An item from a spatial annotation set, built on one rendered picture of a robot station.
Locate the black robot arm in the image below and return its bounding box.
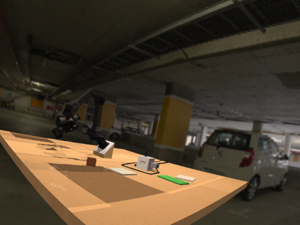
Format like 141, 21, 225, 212
56, 89, 109, 150

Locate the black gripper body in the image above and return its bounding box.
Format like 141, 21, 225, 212
52, 123, 78, 139

